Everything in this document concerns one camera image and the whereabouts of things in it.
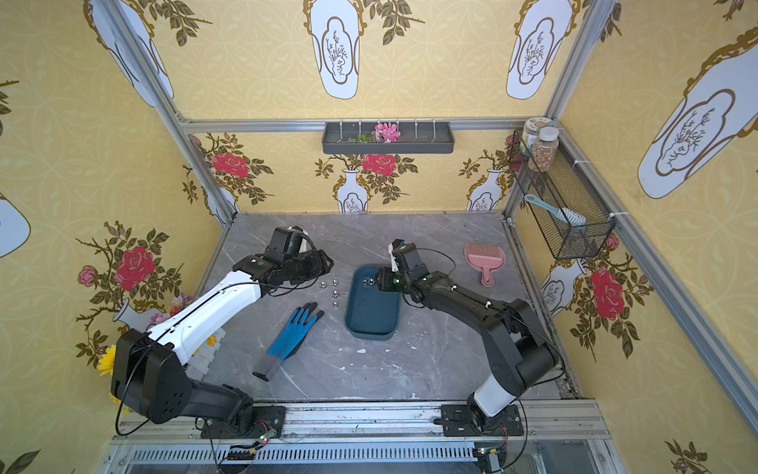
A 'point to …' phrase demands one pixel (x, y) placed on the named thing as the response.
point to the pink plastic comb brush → (486, 258)
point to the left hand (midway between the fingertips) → (316, 262)
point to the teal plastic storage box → (371, 313)
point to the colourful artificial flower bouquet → (143, 319)
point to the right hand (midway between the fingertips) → (388, 270)
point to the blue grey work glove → (289, 341)
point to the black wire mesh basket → (563, 189)
